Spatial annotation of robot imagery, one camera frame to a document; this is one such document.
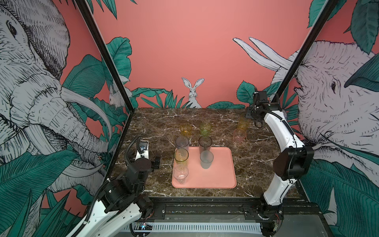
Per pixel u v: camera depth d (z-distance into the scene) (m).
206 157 0.91
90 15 0.73
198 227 0.70
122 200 0.43
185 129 1.05
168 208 0.77
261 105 0.63
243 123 1.10
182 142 1.00
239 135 1.04
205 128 1.07
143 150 0.54
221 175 0.86
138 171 0.45
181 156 0.80
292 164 0.48
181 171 0.93
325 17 0.72
